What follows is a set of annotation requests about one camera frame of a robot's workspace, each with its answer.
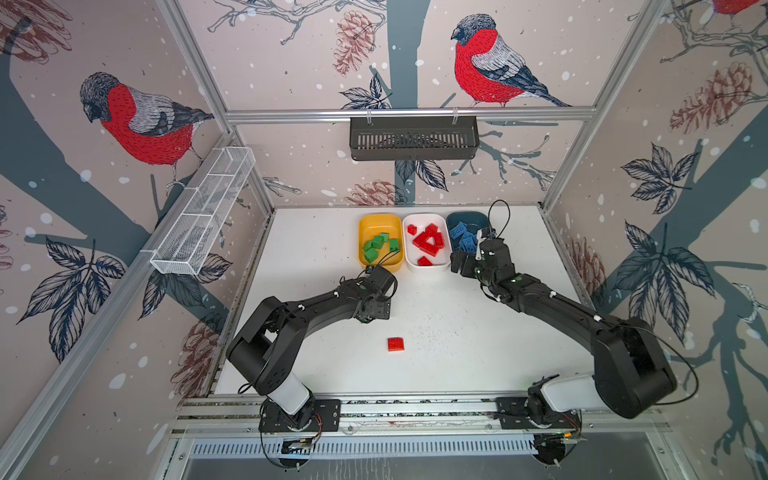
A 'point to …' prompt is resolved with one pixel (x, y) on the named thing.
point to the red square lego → (431, 229)
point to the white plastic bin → (412, 253)
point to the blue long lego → (458, 230)
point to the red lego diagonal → (439, 241)
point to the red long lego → (421, 243)
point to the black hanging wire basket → (413, 137)
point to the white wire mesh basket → (201, 220)
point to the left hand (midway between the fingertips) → (373, 307)
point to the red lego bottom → (395, 344)
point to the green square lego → (394, 245)
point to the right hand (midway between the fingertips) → (462, 259)
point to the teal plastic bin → (476, 221)
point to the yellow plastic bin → (373, 225)
